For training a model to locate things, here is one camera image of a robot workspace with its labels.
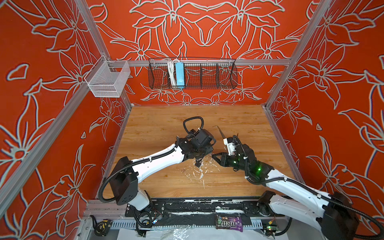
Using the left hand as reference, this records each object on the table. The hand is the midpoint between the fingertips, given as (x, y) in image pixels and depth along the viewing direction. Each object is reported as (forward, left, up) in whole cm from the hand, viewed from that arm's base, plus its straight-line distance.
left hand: (213, 147), depth 77 cm
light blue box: (+39, +21, +18) cm, 48 cm away
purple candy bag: (-31, -7, -15) cm, 35 cm away
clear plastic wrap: (-36, +16, -17) cm, 43 cm away
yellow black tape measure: (-37, +50, -13) cm, 63 cm away
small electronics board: (-32, -27, -17) cm, 46 cm away
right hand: (-5, +1, -2) cm, 5 cm away
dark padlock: (-3, +7, -15) cm, 17 cm away
